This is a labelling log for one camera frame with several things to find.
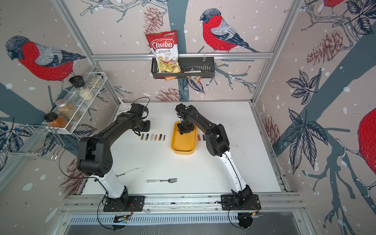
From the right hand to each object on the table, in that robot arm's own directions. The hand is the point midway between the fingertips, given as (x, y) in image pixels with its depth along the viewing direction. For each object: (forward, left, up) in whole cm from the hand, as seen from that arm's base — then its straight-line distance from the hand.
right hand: (183, 131), depth 100 cm
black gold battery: (-5, +16, -1) cm, 17 cm away
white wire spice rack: (-9, +50, +34) cm, 61 cm away
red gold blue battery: (-4, +13, -3) cm, 14 cm away
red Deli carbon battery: (-4, -12, -1) cm, 12 cm away
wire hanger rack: (-24, +52, +30) cm, 65 cm away
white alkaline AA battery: (-3, +22, -2) cm, 22 cm away
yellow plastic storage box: (-10, -2, +1) cm, 10 cm away
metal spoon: (-28, +29, -1) cm, 41 cm away
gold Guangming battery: (-4, +29, -2) cm, 29 cm away
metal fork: (-32, +4, -2) cm, 32 cm away
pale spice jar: (+13, +51, +33) cm, 62 cm away
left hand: (-1, +21, +9) cm, 23 cm away
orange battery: (-3, +19, -2) cm, 20 cm away
